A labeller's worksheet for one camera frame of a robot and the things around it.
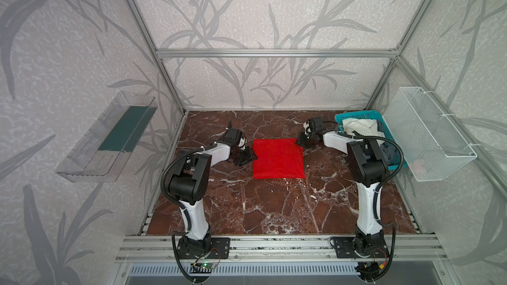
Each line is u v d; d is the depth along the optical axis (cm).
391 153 91
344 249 73
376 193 59
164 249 75
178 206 53
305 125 100
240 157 85
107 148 64
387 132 88
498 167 55
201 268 72
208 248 66
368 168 57
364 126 99
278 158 96
